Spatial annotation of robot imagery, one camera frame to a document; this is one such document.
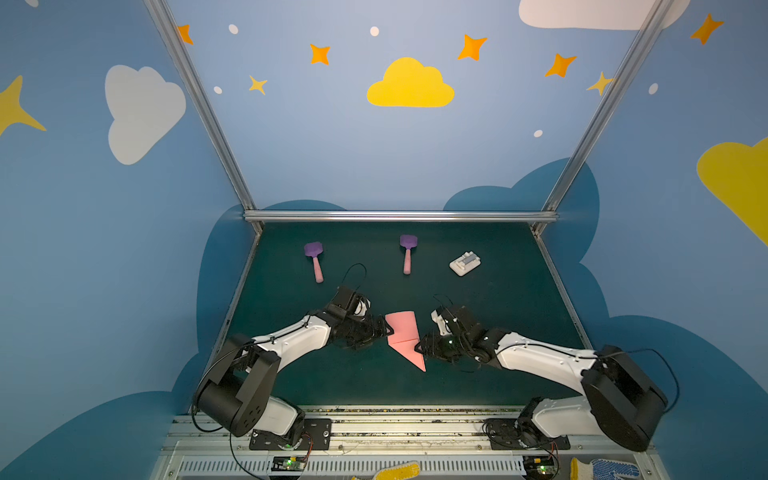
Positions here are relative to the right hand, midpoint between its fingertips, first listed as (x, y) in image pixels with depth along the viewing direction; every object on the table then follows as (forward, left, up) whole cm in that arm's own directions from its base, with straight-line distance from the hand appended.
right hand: (419, 346), depth 84 cm
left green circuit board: (-29, +32, -6) cm, 43 cm away
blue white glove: (-26, -43, -5) cm, 51 cm away
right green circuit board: (-26, -29, -6) cm, 40 cm away
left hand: (+2, +10, +1) cm, 10 cm away
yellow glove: (-29, +2, -4) cm, 29 cm away
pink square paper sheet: (+5, +4, -5) cm, 8 cm away
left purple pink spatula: (+37, +39, -3) cm, 54 cm away
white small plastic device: (+34, -18, -4) cm, 39 cm away
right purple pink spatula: (+44, +4, -4) cm, 44 cm away
